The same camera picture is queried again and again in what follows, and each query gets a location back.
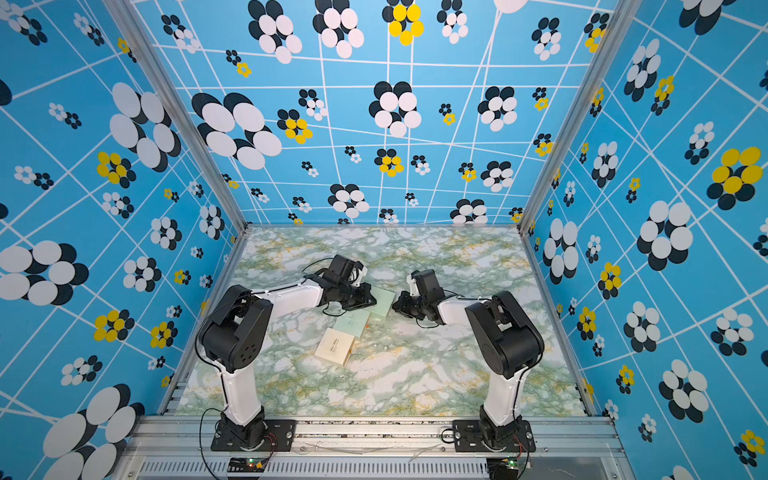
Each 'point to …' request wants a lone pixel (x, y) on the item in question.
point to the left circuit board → (246, 465)
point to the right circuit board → (502, 468)
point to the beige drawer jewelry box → (335, 346)
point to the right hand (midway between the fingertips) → (395, 305)
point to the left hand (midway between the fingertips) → (381, 299)
